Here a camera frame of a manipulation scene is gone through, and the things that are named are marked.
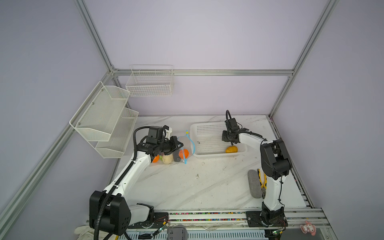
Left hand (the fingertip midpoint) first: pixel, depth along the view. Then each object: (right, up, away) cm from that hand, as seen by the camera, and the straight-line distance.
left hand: (183, 145), depth 79 cm
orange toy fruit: (-18, -10, +12) cm, 24 cm away
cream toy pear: (-10, -10, +11) cm, 18 cm away
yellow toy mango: (+31, -4, +16) cm, 35 cm away
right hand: (+28, +5, +23) cm, 36 cm away
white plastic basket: (+14, 0, +26) cm, 29 cm away
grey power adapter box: (-2, -41, -8) cm, 42 cm away
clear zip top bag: (+2, -1, +12) cm, 12 cm away
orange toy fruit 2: (+1, -6, +9) cm, 11 cm away
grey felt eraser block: (+40, -22, +3) cm, 46 cm away
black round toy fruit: (-5, -9, +10) cm, 14 cm away
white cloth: (-43, -38, -12) cm, 59 cm away
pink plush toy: (+61, -38, -9) cm, 72 cm away
